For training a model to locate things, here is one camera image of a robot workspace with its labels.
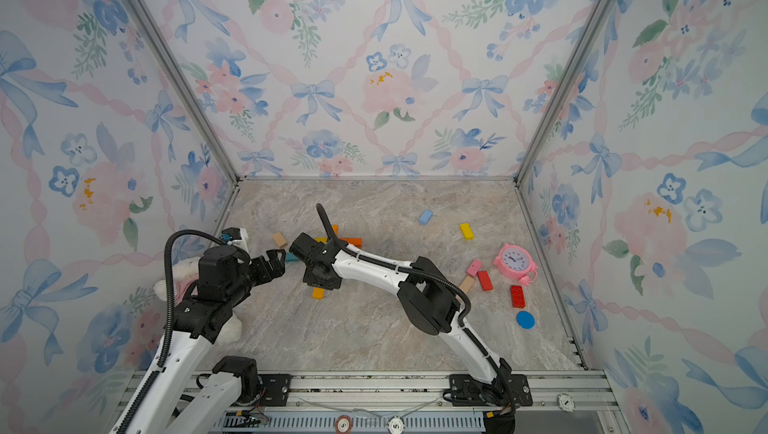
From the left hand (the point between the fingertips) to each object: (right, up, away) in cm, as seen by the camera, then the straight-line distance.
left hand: (272, 254), depth 77 cm
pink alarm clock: (+71, -5, +18) cm, 73 cm away
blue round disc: (+70, -20, +9) cm, 73 cm away
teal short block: (+7, 0, -5) cm, 8 cm away
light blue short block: (+43, +9, +31) cm, 54 cm away
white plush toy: (-27, -6, +7) cm, 29 cm away
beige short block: (-7, +2, +24) cm, 25 cm away
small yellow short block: (+57, +4, +26) cm, 63 cm away
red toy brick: (+69, -14, +12) cm, 71 cm away
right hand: (+9, -10, +11) cm, 17 cm away
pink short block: (+57, -7, +18) cm, 60 cm away
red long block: (+60, -11, +15) cm, 63 cm away
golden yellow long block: (+10, -12, +8) cm, 18 cm away
